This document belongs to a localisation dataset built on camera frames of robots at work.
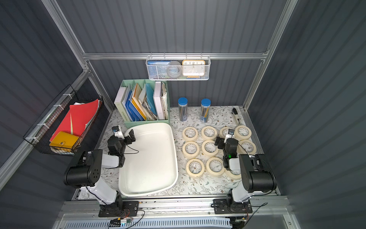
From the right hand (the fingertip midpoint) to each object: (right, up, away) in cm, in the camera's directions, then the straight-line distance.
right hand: (229, 136), depth 93 cm
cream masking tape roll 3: (-1, +3, +9) cm, 10 cm away
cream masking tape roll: (-26, -3, +6) cm, 26 cm away
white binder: (-47, +24, 0) cm, 53 cm away
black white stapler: (+10, +16, +19) cm, 27 cm away
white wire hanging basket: (-32, +38, -3) cm, 50 cm away
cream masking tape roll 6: (-13, -8, +3) cm, 16 cm away
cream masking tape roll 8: (-23, -22, -11) cm, 34 cm away
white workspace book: (-71, +22, -5) cm, 74 cm away
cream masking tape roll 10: (-2, -22, -11) cm, 24 cm away
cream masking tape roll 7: (+12, -7, +2) cm, 14 cm away
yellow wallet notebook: (-84, +2, -29) cm, 89 cm away
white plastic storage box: (-51, -16, -4) cm, 54 cm away
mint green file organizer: (-58, +24, +2) cm, 62 cm away
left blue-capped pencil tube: (-31, +21, +6) cm, 38 cm away
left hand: (-70, +4, -1) cm, 70 cm away
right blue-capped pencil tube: (-15, +18, +8) cm, 25 cm away
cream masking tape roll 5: (-27, -12, -3) cm, 29 cm away
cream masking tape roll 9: (-10, -18, -5) cm, 21 cm away
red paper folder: (-88, +11, -18) cm, 91 cm away
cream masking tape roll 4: (+13, +2, +12) cm, 18 cm away
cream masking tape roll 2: (-12, +1, +12) cm, 17 cm away
